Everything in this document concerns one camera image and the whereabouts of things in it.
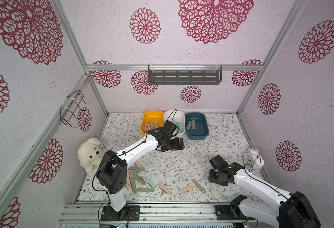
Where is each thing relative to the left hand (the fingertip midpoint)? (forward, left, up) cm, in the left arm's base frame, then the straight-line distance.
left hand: (177, 148), depth 85 cm
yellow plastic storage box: (+35, +15, -12) cm, 40 cm away
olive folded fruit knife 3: (-15, +23, -12) cm, 30 cm away
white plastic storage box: (+35, -2, -13) cm, 37 cm away
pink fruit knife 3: (-20, +8, -12) cm, 25 cm away
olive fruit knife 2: (+29, -15, -14) cm, 35 cm away
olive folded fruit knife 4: (-15, +27, -13) cm, 34 cm away
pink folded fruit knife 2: (-14, +30, -12) cm, 35 cm away
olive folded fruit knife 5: (-20, +19, -13) cm, 31 cm away
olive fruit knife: (+28, -11, -14) cm, 33 cm away
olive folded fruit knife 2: (-8, +24, -13) cm, 29 cm away
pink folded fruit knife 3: (-19, -8, -14) cm, 24 cm away
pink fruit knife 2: (+26, +21, -12) cm, 35 cm away
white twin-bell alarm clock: (-6, -44, -3) cm, 44 cm away
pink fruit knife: (+27, +18, -13) cm, 36 cm away
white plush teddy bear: (-7, +48, +6) cm, 49 cm away
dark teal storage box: (+23, -20, -14) cm, 34 cm away
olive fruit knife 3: (-18, -12, -13) cm, 26 cm away
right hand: (-14, -19, -11) cm, 26 cm away
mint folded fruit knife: (-18, +14, -12) cm, 26 cm away
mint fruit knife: (+25, -3, -12) cm, 28 cm away
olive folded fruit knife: (-7, +29, -13) cm, 32 cm away
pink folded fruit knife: (-5, +25, -13) cm, 29 cm away
